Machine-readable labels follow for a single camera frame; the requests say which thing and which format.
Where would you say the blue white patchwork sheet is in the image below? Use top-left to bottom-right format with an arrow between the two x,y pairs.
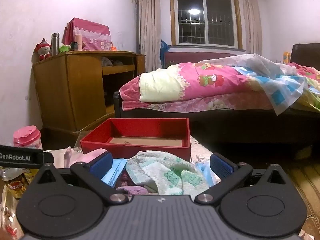
199,54 -> 319,115

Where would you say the red santa doll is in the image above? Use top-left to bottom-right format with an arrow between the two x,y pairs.
33,38 -> 51,62

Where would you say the pink lid plastic jar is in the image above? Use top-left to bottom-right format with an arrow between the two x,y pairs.
13,125 -> 42,149

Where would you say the green white towel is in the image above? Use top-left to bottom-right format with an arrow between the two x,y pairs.
126,151 -> 209,199

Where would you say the pink tall cup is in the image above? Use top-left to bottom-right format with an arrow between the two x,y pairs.
75,33 -> 82,51

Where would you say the red cardboard box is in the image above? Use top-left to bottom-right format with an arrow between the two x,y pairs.
80,118 -> 191,161

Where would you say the pink cloth covered box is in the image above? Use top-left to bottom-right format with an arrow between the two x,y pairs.
61,18 -> 113,51

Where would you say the window with brown frame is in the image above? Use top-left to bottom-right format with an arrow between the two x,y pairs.
170,0 -> 243,50

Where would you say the dark small jar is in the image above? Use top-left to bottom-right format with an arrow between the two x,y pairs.
70,42 -> 78,51

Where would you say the pink pig plush toy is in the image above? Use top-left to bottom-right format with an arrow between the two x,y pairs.
64,147 -> 106,168

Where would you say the blue bag by window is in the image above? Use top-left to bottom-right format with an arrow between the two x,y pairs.
160,40 -> 169,69

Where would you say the bed with dark frame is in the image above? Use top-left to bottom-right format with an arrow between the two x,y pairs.
113,43 -> 320,160

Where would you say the dark wooden headboard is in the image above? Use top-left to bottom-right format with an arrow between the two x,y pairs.
290,43 -> 320,70

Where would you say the wooden desk cabinet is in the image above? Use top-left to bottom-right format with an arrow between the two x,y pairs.
33,51 -> 145,133

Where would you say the steel thermos bottle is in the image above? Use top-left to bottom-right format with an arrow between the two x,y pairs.
51,33 -> 60,56

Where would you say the pink strawberry quilt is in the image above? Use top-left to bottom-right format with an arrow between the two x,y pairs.
119,62 -> 315,113

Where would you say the green plush toy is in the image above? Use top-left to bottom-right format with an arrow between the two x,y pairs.
59,44 -> 71,53

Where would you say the left beige curtain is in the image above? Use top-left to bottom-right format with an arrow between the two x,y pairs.
139,0 -> 162,72

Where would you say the blue face mask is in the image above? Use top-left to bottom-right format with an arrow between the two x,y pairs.
195,161 -> 221,187
101,158 -> 127,187

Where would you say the right beige curtain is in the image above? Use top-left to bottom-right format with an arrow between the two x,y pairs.
243,0 -> 263,55

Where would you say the beige curtain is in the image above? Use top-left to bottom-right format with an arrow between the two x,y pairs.
139,0 -> 162,72
243,0 -> 263,55

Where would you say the maroon knitted hat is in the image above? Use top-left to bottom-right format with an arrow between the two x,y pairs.
115,170 -> 158,200

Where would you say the yellow bottle on nightstand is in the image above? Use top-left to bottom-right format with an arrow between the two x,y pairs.
283,51 -> 291,64

